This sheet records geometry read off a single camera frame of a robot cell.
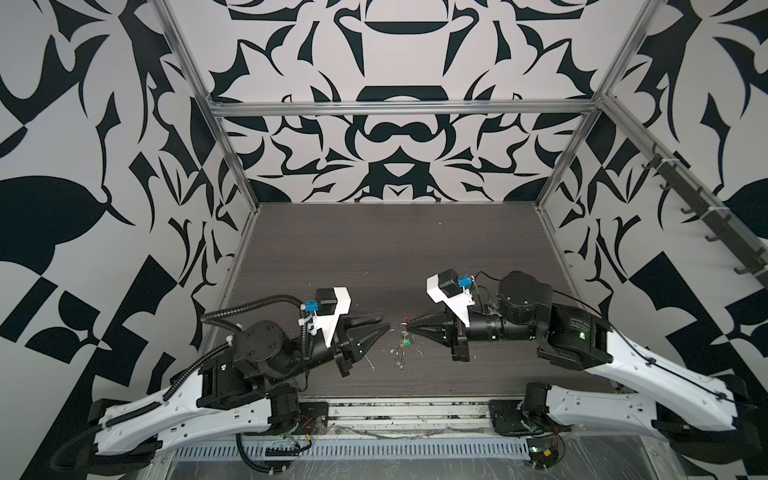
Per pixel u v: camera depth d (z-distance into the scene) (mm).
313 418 738
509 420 733
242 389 439
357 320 515
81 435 445
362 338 477
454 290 439
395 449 650
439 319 495
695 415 408
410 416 759
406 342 565
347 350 461
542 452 712
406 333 524
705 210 593
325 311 434
